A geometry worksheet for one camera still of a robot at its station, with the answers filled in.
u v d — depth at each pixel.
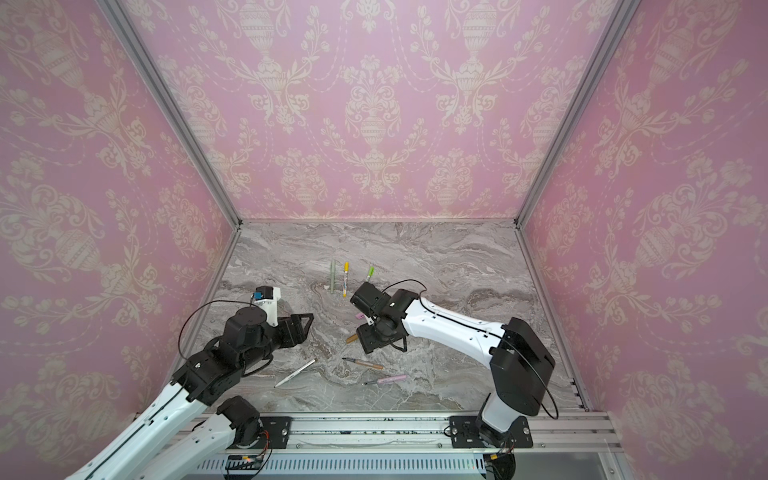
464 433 0.74
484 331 0.46
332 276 1.05
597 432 0.76
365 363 0.85
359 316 0.95
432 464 0.78
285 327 0.65
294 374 0.83
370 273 1.06
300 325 0.67
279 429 0.75
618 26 0.70
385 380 0.83
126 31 0.72
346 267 1.06
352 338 0.90
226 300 0.61
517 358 0.43
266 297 0.65
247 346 0.55
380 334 0.67
